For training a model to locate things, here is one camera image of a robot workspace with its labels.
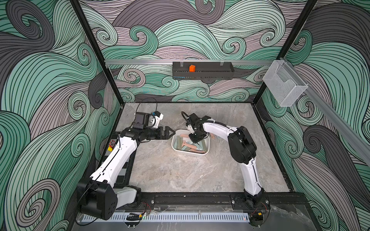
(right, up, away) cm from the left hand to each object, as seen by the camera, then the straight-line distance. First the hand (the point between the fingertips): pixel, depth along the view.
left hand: (168, 131), depth 77 cm
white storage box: (+7, -10, +17) cm, 21 cm away
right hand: (+18, -8, +19) cm, 28 cm away
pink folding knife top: (+15, -12, +15) cm, 24 cm away
